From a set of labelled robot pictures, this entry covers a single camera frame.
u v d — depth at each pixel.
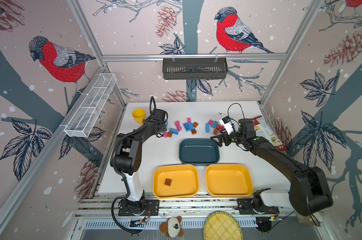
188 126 1.06
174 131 1.01
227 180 0.81
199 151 0.92
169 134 1.01
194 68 1.04
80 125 0.70
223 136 0.74
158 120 0.77
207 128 1.06
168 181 0.80
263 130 0.98
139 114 0.98
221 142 0.76
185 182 0.80
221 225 0.68
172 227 0.66
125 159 0.51
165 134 1.01
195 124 1.07
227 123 0.74
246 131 0.66
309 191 0.41
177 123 1.07
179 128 1.04
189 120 1.08
